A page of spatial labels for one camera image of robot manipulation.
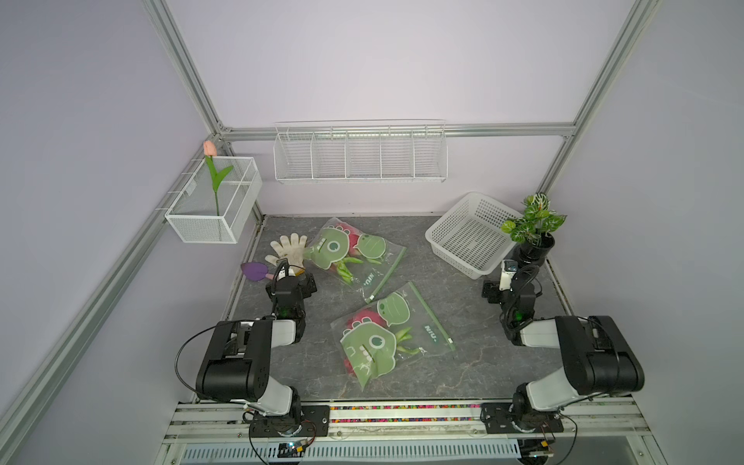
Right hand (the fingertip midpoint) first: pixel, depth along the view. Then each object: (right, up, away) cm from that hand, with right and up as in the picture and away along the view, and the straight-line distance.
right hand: (499, 274), depth 94 cm
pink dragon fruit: (-41, -12, -9) cm, 43 cm away
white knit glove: (-73, +8, +15) cm, 75 cm away
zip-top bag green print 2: (-40, +5, +8) cm, 41 cm away
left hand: (-68, 0, -2) cm, 68 cm away
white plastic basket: (-5, +13, +19) cm, 23 cm away
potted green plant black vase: (+5, +14, -11) cm, 19 cm away
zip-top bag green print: (-37, -16, -15) cm, 43 cm away
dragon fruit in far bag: (-52, +2, +3) cm, 53 cm away
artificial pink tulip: (-87, +29, -10) cm, 93 cm away
